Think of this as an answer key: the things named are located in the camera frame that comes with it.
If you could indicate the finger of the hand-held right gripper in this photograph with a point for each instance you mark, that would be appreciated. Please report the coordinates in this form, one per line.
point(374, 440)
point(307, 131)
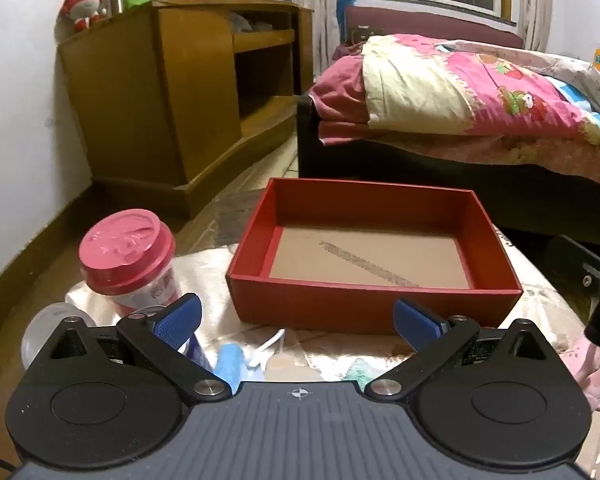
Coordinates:
point(575, 255)

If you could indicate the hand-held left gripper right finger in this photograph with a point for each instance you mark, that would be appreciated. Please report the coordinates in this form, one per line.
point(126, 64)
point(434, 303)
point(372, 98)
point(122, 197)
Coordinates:
point(416, 322)

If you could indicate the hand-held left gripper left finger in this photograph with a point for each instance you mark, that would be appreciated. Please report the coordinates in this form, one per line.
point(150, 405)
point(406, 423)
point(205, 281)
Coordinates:
point(177, 321)

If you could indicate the red cardboard box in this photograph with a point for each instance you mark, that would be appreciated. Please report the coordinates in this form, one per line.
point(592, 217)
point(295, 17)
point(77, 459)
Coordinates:
point(370, 305)

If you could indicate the pink plush toy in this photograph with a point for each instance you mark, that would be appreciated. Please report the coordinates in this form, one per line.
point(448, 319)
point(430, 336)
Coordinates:
point(590, 375)

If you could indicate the pink-lidded clear jar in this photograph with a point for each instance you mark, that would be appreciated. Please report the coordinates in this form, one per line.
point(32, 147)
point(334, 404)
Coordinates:
point(125, 255)

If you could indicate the bed with colourful quilt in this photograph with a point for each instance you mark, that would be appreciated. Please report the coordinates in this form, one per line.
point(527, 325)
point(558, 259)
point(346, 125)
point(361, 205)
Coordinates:
point(430, 185)

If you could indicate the pink printed quilt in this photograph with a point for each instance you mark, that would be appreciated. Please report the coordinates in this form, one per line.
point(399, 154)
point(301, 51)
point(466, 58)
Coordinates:
point(455, 95)

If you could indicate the wooden cabinet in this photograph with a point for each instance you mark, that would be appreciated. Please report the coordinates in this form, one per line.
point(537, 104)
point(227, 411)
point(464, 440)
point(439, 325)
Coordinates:
point(145, 95)

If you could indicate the beige curtain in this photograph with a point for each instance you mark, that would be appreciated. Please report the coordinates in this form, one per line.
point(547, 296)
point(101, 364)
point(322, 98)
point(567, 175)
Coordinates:
point(317, 10)
point(535, 5)

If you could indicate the grey cloth bundle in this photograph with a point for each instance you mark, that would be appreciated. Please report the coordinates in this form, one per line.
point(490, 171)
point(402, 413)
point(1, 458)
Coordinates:
point(247, 22)

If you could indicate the red and white plush doll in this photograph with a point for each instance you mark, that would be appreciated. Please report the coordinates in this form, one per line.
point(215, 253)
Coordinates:
point(82, 7)

